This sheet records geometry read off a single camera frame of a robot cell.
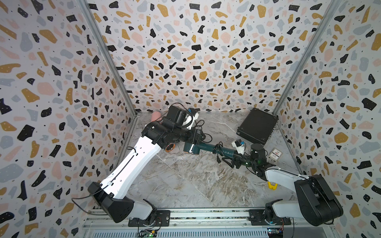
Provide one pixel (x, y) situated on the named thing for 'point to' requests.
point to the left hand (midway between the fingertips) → (201, 135)
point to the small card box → (275, 155)
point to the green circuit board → (148, 233)
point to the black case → (258, 126)
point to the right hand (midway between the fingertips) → (226, 156)
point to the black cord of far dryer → (209, 142)
